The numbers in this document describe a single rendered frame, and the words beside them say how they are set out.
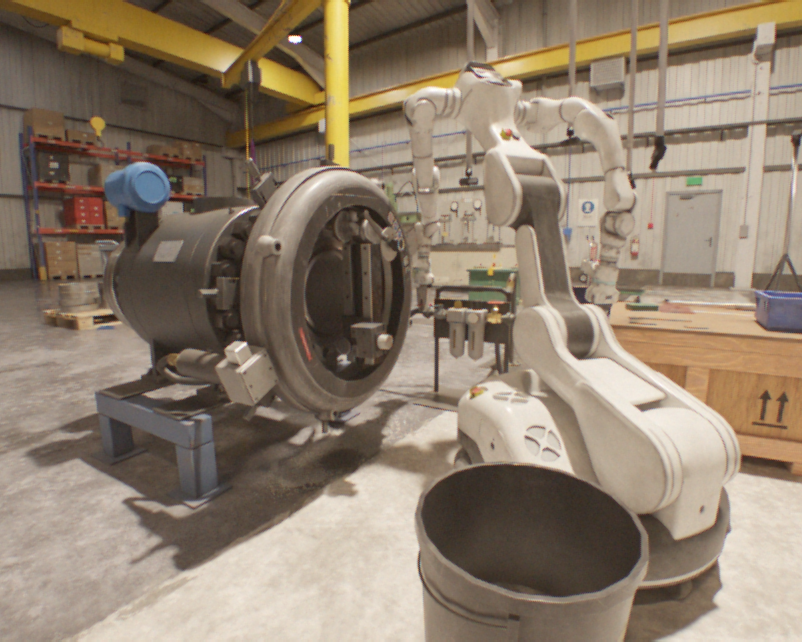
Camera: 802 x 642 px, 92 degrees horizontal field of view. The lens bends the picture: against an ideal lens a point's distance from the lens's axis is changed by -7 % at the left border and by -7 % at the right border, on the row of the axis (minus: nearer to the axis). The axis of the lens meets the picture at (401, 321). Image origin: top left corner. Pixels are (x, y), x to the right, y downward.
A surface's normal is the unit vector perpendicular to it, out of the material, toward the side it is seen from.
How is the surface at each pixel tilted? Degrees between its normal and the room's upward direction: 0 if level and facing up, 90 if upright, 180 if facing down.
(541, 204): 73
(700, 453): 62
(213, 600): 0
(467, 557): 87
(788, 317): 90
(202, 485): 90
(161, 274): 78
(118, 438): 90
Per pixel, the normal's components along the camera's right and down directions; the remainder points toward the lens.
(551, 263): 0.32, -0.14
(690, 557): 0.30, 0.15
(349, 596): 0.00, -0.99
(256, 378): 0.88, 0.07
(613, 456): -0.94, 0.06
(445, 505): 0.68, 0.07
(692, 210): -0.57, 0.14
